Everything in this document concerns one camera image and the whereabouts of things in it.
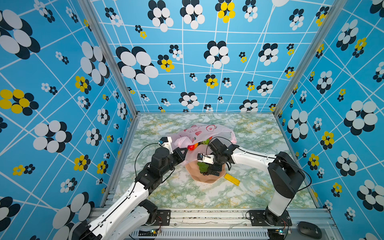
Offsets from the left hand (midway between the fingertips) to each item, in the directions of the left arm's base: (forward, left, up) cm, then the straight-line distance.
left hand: (189, 148), depth 74 cm
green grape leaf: (-2, -7, -16) cm, 17 cm away
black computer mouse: (-32, -57, -20) cm, 68 cm away
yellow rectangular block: (-8, -25, -22) cm, 34 cm away
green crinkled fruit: (+13, -9, -14) cm, 21 cm away
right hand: (+2, -13, -20) cm, 24 cm away
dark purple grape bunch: (-5, -8, -20) cm, 22 cm away
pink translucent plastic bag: (+16, -6, -7) cm, 18 cm away
